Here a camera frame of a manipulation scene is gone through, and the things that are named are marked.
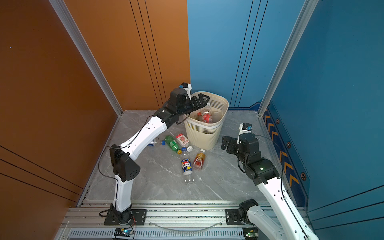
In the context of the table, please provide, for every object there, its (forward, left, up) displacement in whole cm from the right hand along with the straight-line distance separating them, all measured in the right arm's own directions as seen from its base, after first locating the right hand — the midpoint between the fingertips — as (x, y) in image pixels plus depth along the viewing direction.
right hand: (229, 138), depth 72 cm
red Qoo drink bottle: (+18, +10, -3) cm, 21 cm away
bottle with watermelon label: (+14, +26, -21) cm, 37 cm away
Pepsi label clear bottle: (-5, +22, -21) cm, 31 cm away
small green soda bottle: (+11, +32, -21) cm, 39 cm away
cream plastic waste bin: (+9, +12, -10) cm, 18 cm away
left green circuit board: (-35, +52, -27) cm, 68 cm away
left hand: (+19, +11, +10) cm, 24 cm away
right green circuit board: (-35, -10, -29) cm, 46 cm away
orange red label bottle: (-1, +15, -21) cm, 26 cm away
